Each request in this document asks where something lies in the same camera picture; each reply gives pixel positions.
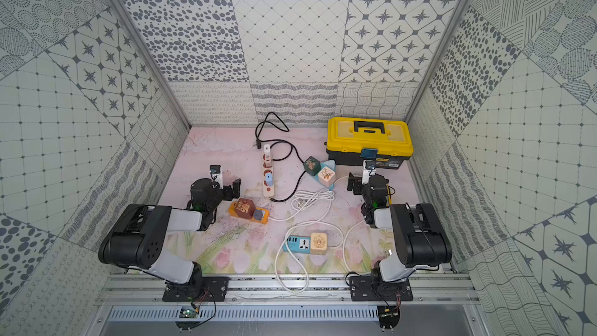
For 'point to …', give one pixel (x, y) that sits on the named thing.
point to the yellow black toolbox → (354, 141)
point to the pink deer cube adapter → (326, 176)
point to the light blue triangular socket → (329, 164)
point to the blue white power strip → (299, 244)
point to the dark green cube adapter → (312, 166)
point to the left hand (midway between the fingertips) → (227, 177)
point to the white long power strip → (268, 191)
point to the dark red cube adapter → (245, 208)
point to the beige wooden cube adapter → (319, 243)
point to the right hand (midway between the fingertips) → (363, 175)
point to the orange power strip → (261, 215)
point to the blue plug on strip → (269, 179)
